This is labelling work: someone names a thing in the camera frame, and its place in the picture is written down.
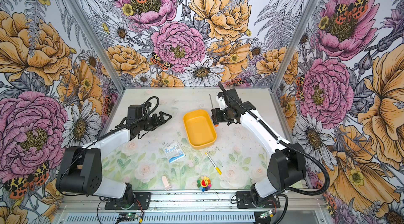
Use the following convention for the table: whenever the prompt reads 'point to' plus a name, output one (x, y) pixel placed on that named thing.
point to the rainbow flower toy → (203, 183)
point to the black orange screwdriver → (215, 123)
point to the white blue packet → (173, 151)
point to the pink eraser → (165, 183)
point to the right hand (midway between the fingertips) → (215, 121)
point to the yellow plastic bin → (199, 128)
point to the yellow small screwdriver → (217, 169)
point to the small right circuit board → (266, 214)
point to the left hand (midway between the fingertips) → (167, 123)
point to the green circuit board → (131, 215)
